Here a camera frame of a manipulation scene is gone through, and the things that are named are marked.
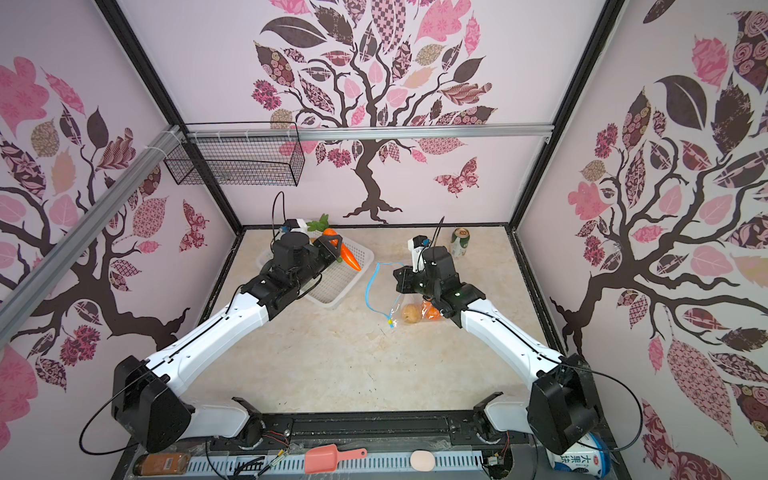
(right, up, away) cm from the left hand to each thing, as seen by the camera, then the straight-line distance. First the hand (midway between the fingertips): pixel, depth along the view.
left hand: (343, 243), depth 77 cm
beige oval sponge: (+20, -52, -8) cm, 57 cm away
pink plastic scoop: (-3, -52, -7) cm, 53 cm away
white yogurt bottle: (+56, -47, -13) cm, 75 cm away
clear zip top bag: (+13, -19, +11) cm, 26 cm away
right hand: (+14, -7, +2) cm, 15 cm away
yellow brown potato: (+19, -21, +8) cm, 29 cm away
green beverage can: (+37, +2, +26) cm, 46 cm away
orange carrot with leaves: (-5, +4, -1) cm, 7 cm away
